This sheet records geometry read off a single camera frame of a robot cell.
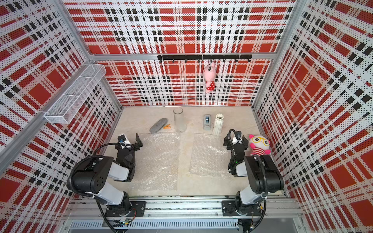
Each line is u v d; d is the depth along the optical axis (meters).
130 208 0.72
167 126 1.08
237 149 0.72
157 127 1.05
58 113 0.67
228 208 0.73
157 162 0.91
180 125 1.04
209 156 0.93
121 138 0.74
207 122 1.08
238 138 0.75
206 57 0.89
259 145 0.90
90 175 0.46
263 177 0.44
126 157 0.68
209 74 0.91
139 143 0.84
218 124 0.94
